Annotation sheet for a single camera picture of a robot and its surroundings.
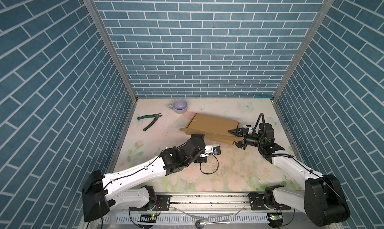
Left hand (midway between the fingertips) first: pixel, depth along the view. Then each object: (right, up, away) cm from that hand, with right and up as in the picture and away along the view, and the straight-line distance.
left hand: (204, 141), depth 75 cm
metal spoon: (-2, -36, -8) cm, 37 cm away
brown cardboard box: (+5, +6, +7) cm, 11 cm away
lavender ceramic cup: (-18, +20, +38) cm, 46 cm away
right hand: (+13, +4, +4) cm, 14 cm away
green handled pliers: (-34, +12, +34) cm, 49 cm away
